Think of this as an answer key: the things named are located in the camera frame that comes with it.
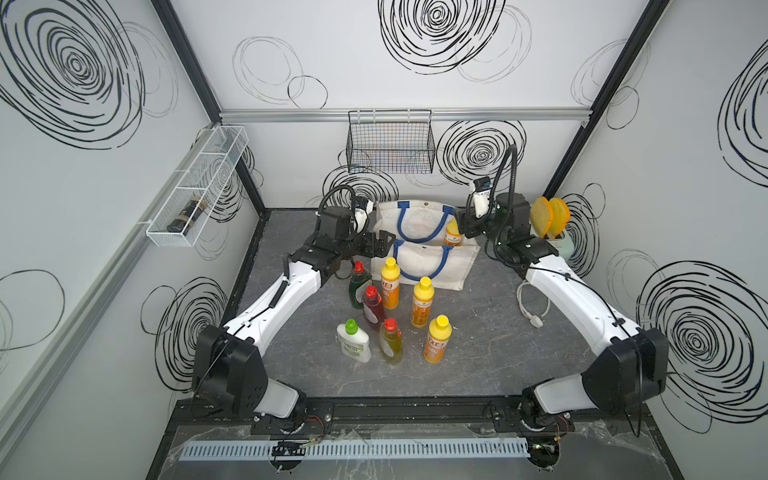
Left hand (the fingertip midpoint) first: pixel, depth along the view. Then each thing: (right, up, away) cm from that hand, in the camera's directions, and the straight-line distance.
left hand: (381, 234), depth 80 cm
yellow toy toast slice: (+49, +6, +12) cm, 51 cm away
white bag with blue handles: (+11, -4, +3) cm, 12 cm away
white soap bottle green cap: (-7, -26, -7) cm, 28 cm away
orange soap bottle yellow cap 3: (+14, -22, -12) cm, 29 cm away
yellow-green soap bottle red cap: (+2, -23, -10) cm, 25 cm away
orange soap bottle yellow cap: (+2, -13, 0) cm, 14 cm away
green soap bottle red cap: (-6, -12, +3) cm, 14 cm away
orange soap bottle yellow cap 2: (+11, -17, -4) cm, 20 cm away
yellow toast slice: (+54, +6, +10) cm, 56 cm away
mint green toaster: (+55, -3, +10) cm, 56 cm away
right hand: (+23, +8, -2) cm, 24 cm away
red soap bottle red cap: (-2, -17, -3) cm, 18 cm away
